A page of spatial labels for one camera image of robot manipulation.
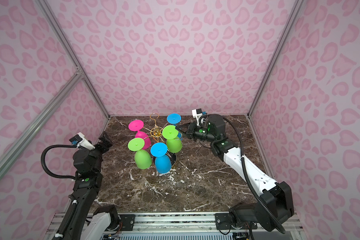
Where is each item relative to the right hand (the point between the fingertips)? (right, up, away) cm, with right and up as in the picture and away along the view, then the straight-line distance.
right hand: (177, 128), depth 66 cm
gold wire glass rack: (-10, -2, +7) cm, 12 cm away
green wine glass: (-17, -15, +7) cm, 24 cm away
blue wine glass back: (-2, +5, +11) cm, 12 cm away
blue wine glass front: (-7, -16, +5) cm, 19 cm away
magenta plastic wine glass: (-20, +1, +9) cm, 22 cm away
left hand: (-39, -3, +7) cm, 40 cm away
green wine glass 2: (-2, -7, +6) cm, 9 cm away
